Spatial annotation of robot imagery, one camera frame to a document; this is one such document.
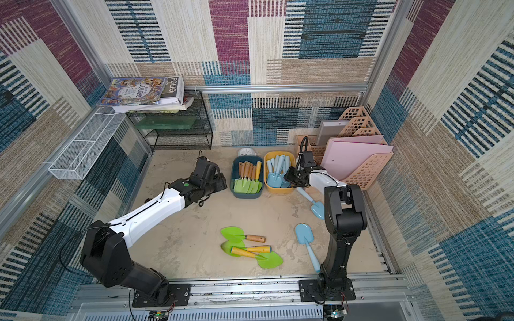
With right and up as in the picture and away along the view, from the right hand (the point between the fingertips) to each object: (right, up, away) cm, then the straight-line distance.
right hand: (286, 174), depth 100 cm
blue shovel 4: (+13, -15, -7) cm, 21 cm away
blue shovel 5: (+6, -26, -13) cm, 30 cm away
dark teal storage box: (-26, 0, +5) cm, 26 cm away
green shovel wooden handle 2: (-21, -5, +1) cm, 22 cm away
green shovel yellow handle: (-10, -33, -19) cm, 40 cm away
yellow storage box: (-7, +10, +10) cm, 16 cm away
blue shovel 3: (-1, -4, 0) cm, 5 cm away
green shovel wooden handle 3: (-18, -6, -1) cm, 19 cm away
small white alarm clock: (-21, +12, +15) cm, 28 cm away
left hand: (-30, -2, -14) cm, 33 cm away
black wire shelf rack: (-49, +21, +21) cm, 57 cm away
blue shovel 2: (-8, +6, +9) cm, 14 cm away
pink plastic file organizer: (+34, -3, -6) cm, 35 cm away
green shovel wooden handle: (-24, -5, +2) cm, 24 cm away
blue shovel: (-6, -3, +2) cm, 7 cm away
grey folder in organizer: (+23, +23, +4) cm, 33 cm away
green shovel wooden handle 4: (-24, -25, -13) cm, 37 cm away
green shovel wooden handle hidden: (-16, -5, 0) cm, 17 cm away
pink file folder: (+24, +8, -13) cm, 28 cm away
